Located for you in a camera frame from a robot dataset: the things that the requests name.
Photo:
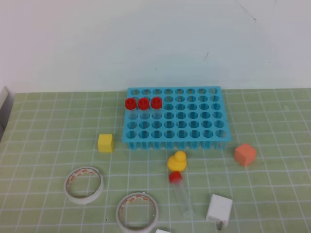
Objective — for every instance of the red capped clear tube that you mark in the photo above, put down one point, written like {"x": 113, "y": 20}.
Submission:
{"x": 181, "y": 193}

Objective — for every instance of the red capped tube far left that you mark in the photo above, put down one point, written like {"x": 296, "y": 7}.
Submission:
{"x": 131, "y": 107}

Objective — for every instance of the white tape roll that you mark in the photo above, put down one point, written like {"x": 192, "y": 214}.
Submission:
{"x": 79, "y": 172}
{"x": 129, "y": 199}

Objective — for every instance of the white tape roll left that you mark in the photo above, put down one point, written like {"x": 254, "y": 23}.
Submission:
{"x": 79, "y": 172}

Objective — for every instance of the yellow foam cube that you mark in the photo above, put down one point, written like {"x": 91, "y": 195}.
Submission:
{"x": 105, "y": 143}

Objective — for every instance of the yellow rubber duck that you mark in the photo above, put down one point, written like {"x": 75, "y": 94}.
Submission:
{"x": 177, "y": 162}

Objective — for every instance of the white tape roll front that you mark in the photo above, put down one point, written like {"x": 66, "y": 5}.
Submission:
{"x": 129, "y": 199}

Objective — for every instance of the blue test tube rack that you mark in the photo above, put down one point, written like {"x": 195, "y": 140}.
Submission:
{"x": 189, "y": 117}

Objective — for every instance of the orange foam cube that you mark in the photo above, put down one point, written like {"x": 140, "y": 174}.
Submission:
{"x": 245, "y": 154}

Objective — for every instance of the white power adapter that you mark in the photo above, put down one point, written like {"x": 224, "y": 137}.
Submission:
{"x": 219, "y": 211}

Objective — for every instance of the green grid cutting mat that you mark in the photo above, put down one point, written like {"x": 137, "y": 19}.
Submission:
{"x": 49, "y": 135}

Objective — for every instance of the small white object bottom edge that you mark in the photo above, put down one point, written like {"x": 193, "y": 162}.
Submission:
{"x": 161, "y": 231}

